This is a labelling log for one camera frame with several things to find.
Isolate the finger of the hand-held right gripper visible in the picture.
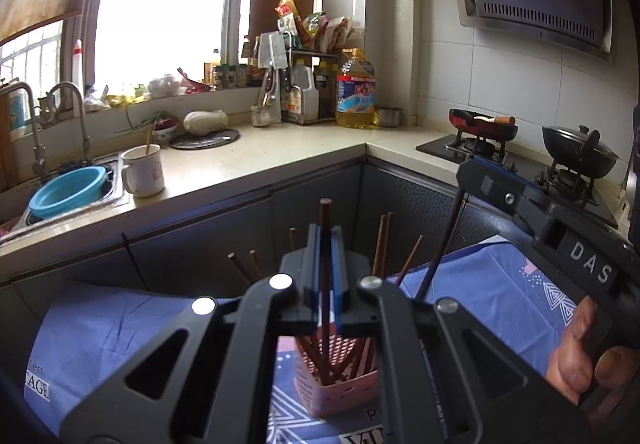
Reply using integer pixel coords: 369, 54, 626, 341
472, 155, 547, 200
456, 159, 553, 237

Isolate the steel sink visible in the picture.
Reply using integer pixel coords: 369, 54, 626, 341
0, 151, 132, 245

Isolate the angular steel faucet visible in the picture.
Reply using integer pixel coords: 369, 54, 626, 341
0, 82, 48, 180

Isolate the pile of snack bags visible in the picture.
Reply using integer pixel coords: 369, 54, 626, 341
275, 0, 366, 52

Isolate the small steel bowl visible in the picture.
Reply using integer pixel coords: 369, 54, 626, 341
372, 106, 405, 128

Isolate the black gas stove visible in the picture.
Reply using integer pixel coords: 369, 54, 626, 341
416, 134, 621, 230

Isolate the dark brown wooden chopstick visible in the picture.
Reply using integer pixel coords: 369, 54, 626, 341
415, 188, 467, 301
319, 197, 335, 387

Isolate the small patterned bowl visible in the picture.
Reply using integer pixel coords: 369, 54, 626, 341
152, 118, 179, 146

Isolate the wooden cutting board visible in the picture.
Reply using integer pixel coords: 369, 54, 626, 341
0, 91, 16, 192

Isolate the yellow cooking oil bottle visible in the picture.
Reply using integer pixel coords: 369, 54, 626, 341
335, 49, 377, 129

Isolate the white mug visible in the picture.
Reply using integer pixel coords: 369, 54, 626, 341
121, 144, 166, 199

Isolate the blue printed tablecloth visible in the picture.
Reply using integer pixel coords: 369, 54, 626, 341
22, 234, 591, 444

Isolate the white and blue container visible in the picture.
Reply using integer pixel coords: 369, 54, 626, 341
7, 89, 29, 136

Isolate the person's right hand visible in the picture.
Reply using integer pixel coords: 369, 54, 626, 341
545, 303, 640, 405

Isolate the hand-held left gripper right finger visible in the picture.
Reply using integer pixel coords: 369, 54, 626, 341
330, 225, 598, 444

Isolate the kitchen counter with cabinets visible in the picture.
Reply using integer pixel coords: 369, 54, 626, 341
0, 121, 640, 320

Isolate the curved steel faucet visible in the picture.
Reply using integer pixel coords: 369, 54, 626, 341
47, 81, 94, 162

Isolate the pink plastic chopstick holder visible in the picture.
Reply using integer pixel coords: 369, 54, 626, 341
272, 334, 386, 418

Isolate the hanging steel cleaver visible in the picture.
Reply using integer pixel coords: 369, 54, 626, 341
257, 31, 292, 107

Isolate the white plastic jug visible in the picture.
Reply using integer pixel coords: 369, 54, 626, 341
290, 64, 321, 122

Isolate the blue plastic basin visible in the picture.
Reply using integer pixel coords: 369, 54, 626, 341
27, 166, 108, 220

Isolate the black wok with lid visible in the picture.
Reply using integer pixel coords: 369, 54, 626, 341
542, 125, 619, 180

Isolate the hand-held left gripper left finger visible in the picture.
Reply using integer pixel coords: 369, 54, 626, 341
59, 223, 326, 444

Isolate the bundle of wooden chopsticks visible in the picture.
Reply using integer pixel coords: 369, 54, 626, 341
227, 211, 426, 387

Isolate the round dark trivet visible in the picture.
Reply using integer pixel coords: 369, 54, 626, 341
169, 128, 241, 151

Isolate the white dough lump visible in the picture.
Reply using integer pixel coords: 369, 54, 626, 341
183, 110, 229, 135

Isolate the metal spice rack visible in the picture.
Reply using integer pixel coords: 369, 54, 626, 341
285, 49, 342, 125

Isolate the white teapot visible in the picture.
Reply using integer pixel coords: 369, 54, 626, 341
147, 73, 183, 98

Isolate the red frying pan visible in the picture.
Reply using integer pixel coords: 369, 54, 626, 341
448, 108, 518, 142

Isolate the row of spice jars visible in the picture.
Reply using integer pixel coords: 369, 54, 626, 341
215, 64, 251, 90

